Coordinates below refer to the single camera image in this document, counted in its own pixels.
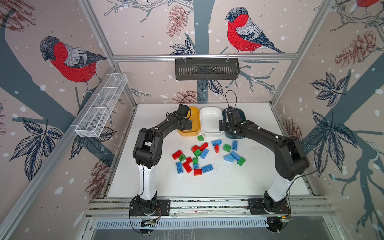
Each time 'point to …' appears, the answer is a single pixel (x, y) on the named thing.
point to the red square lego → (194, 148)
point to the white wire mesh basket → (92, 123)
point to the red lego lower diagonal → (187, 167)
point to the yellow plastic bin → (193, 114)
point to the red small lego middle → (189, 160)
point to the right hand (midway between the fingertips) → (223, 125)
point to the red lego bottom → (197, 172)
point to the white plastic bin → (209, 120)
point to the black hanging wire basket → (206, 69)
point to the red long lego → (203, 146)
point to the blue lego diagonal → (236, 156)
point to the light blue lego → (229, 157)
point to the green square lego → (226, 147)
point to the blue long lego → (234, 145)
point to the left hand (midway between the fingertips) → (182, 124)
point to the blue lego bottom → (207, 168)
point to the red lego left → (176, 154)
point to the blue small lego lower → (195, 166)
